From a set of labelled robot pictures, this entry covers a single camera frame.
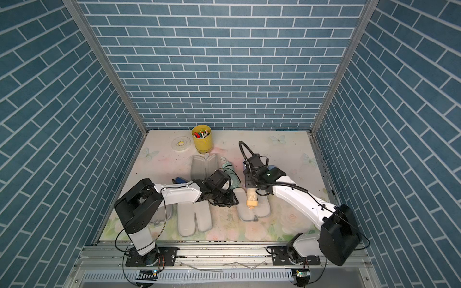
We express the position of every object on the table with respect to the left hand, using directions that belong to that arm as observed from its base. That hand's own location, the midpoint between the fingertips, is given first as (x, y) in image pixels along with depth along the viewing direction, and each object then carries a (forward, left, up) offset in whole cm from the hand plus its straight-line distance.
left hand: (240, 205), depth 85 cm
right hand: (+9, -5, +10) cm, 14 cm away
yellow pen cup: (+37, +22, +10) cm, 44 cm away
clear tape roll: (+43, +38, -4) cm, 58 cm away
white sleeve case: (-2, -10, 0) cm, 10 cm away
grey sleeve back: (+23, +22, -3) cm, 32 cm away
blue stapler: (+14, +32, -1) cm, 35 cm away
